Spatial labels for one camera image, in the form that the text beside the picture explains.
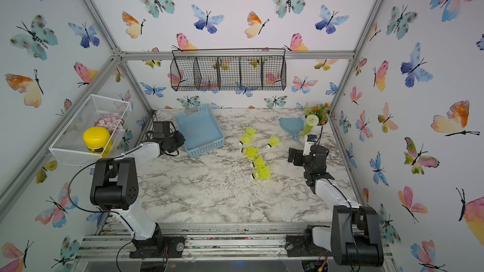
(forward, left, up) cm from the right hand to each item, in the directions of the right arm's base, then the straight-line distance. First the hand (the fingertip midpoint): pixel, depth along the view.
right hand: (301, 147), depth 89 cm
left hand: (+7, +58, -4) cm, 58 cm away
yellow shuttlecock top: (+13, +26, -9) cm, 30 cm away
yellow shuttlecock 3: (-3, +20, -10) cm, 22 cm away
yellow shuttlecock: (+10, +12, -10) cm, 18 cm away
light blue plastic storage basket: (+19, +55, -14) cm, 60 cm away
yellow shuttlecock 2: (+1, +24, -7) cm, 25 cm away
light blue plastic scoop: (+25, -1, -13) cm, 28 cm away
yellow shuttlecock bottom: (-9, +18, -8) cm, 22 cm away
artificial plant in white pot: (+18, -9, +2) cm, 20 cm away
